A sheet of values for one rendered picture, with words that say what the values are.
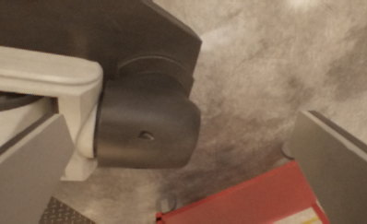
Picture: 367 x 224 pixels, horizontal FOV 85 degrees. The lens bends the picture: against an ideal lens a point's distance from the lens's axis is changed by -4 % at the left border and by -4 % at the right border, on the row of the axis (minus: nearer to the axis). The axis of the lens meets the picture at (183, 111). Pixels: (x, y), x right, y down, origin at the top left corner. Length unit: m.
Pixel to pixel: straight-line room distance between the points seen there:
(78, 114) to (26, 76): 0.08
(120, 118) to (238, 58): 0.47
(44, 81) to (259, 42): 0.58
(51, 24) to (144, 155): 0.29
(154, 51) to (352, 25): 0.67
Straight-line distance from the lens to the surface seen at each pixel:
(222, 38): 0.65
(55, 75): 0.32
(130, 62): 0.43
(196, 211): 0.96
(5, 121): 0.33
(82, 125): 0.33
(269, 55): 0.74
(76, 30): 0.45
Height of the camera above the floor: 0.59
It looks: 54 degrees down
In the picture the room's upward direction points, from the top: 163 degrees clockwise
